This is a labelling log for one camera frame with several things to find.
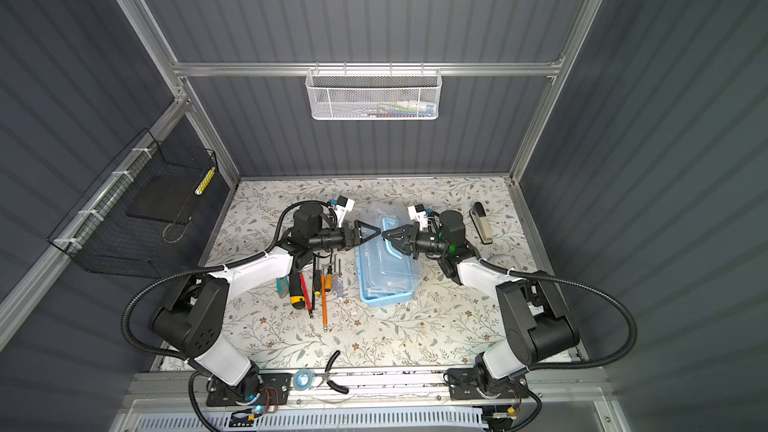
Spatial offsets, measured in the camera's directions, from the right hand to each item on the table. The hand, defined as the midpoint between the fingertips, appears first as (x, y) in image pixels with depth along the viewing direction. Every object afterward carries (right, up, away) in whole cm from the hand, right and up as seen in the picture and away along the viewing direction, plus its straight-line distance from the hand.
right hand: (386, 242), depth 79 cm
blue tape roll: (-22, -35, -3) cm, 41 cm away
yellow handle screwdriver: (-18, -13, +13) cm, 26 cm away
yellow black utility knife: (-27, -18, +9) cm, 33 cm away
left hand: (-3, +2, +3) cm, 5 cm away
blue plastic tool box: (-1, -7, -5) cm, 9 cm away
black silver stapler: (+32, +4, +22) cm, 39 cm away
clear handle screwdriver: (-15, -14, +13) cm, 24 cm away
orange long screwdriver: (-19, -20, +10) cm, 29 cm away
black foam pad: (-58, +12, -2) cm, 59 cm away
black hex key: (-23, -14, +13) cm, 29 cm away
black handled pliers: (-12, -36, -5) cm, 38 cm away
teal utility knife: (-32, -15, +10) cm, 36 cm away
